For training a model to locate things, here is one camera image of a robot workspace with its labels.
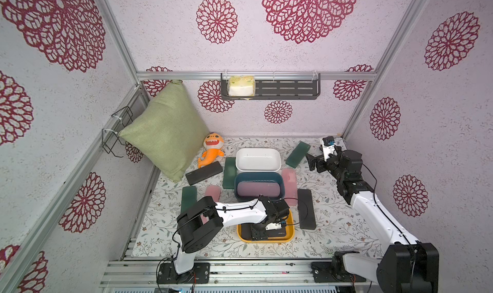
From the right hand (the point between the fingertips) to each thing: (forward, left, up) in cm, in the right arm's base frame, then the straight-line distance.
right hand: (317, 147), depth 80 cm
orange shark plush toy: (+19, +50, -18) cm, 57 cm away
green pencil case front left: (-11, +59, -26) cm, 65 cm away
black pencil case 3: (-22, +3, -25) cm, 33 cm away
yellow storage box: (-28, +11, -24) cm, 39 cm away
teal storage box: (-2, +15, -20) cm, 25 cm away
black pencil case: (+3, +54, -25) cm, 59 cm away
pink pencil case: (-7, +47, -27) cm, 55 cm away
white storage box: (+13, +24, -26) cm, 38 cm away
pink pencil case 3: (-6, +25, -25) cm, 36 cm away
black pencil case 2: (-28, +30, -22) cm, 47 cm away
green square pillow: (+9, +66, +1) cm, 67 cm away
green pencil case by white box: (+3, +40, -24) cm, 47 cm away
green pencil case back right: (+19, +1, -27) cm, 33 cm away
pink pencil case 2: (-1, +8, -25) cm, 27 cm away
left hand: (-26, +27, -24) cm, 44 cm away
